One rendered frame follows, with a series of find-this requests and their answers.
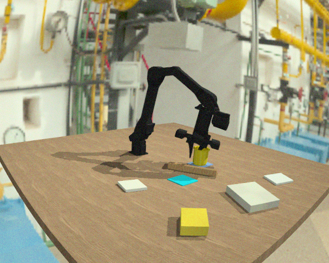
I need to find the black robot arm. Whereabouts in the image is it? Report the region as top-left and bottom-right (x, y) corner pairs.
(129, 66), (230, 156)

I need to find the yellow block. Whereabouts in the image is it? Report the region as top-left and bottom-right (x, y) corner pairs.
(180, 208), (209, 236)

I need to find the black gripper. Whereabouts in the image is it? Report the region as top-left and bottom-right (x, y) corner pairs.
(175, 121), (220, 158)

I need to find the yellow translucent cup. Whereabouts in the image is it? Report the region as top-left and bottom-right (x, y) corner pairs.
(193, 146), (210, 166)

